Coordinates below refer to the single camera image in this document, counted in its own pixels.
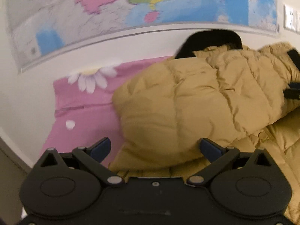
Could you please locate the pink floral bed sheet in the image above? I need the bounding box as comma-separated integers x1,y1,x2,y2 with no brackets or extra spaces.
41,57,164,167

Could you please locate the white wall socket left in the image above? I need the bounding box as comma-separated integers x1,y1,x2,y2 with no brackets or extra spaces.
284,4,297,32

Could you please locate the colourful wall map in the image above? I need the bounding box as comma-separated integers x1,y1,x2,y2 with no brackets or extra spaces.
6,0,278,71

